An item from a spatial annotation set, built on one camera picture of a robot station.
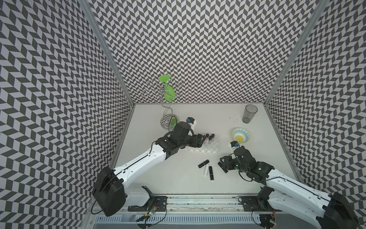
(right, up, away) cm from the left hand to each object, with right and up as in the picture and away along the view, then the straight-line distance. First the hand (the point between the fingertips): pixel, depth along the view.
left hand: (199, 138), depth 78 cm
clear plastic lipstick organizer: (+10, -7, +14) cm, 18 cm away
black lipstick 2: (+6, 0, +14) cm, 15 cm away
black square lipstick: (+10, -1, +15) cm, 18 cm away
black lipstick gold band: (+7, -21, +5) cm, 23 cm away
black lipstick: (+8, -2, +14) cm, 16 cm away
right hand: (+15, -14, +4) cm, 21 cm away
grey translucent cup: (+36, +14, +19) cm, 43 cm away
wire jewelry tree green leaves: (-20, +26, +6) cm, 33 cm away
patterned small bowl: (+31, -1, +21) cm, 37 cm away
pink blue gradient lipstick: (+6, -3, +12) cm, 13 cm away
